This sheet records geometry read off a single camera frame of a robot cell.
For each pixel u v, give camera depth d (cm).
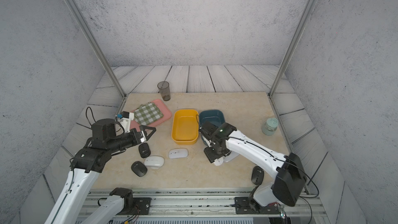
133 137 60
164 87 113
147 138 61
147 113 109
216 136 55
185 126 100
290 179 40
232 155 60
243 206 73
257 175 81
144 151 89
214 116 105
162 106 115
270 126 93
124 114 63
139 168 83
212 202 74
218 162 74
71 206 40
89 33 87
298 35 87
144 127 62
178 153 89
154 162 86
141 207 73
